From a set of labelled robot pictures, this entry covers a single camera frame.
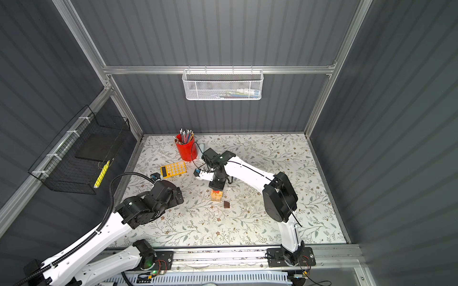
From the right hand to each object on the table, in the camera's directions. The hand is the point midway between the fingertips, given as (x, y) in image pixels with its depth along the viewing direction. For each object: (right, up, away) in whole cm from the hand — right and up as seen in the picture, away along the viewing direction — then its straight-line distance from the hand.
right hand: (218, 185), depth 87 cm
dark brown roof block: (+4, -10, +1) cm, 11 cm away
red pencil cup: (-19, +17, +15) cm, 29 cm away
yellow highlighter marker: (-43, +5, -21) cm, 49 cm away
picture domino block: (-1, -6, +2) cm, 7 cm away
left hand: (-18, -3, -11) cm, 21 cm away
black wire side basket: (-57, +13, -15) cm, 61 cm away
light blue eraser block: (-12, +20, +25) cm, 34 cm away
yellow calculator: (-27, +6, +15) cm, 32 cm away
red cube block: (0, -4, +2) cm, 4 cm away
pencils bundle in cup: (-21, +25, +15) cm, 36 cm away
